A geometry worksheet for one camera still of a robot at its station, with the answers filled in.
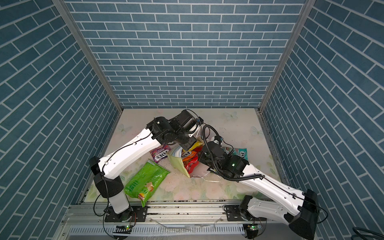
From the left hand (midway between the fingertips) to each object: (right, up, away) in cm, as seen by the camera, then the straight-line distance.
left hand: (192, 141), depth 72 cm
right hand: (+2, -6, +2) cm, 7 cm away
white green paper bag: (-8, -8, -1) cm, 11 cm away
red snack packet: (-1, -12, +3) cm, 13 cm away
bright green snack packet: (-27, -24, +7) cm, 37 cm away
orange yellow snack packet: (-1, -8, +11) cm, 14 cm away
